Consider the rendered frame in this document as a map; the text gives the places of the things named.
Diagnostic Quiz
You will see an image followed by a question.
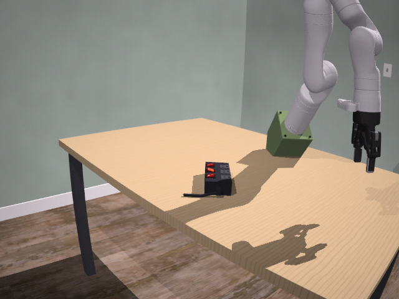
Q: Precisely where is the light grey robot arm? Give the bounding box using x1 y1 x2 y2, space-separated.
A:
284 0 383 135

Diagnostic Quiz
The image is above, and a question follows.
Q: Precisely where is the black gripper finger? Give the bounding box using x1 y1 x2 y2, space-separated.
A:
351 123 363 163
360 131 381 173

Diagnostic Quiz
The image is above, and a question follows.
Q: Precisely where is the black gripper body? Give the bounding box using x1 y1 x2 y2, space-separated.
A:
353 111 381 145

